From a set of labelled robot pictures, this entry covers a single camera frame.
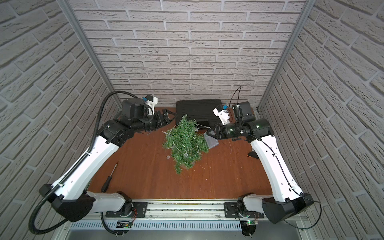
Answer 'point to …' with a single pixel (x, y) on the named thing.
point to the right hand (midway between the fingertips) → (212, 133)
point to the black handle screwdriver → (108, 181)
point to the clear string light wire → (185, 154)
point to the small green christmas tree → (185, 144)
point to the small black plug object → (253, 154)
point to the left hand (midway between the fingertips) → (176, 115)
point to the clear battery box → (211, 141)
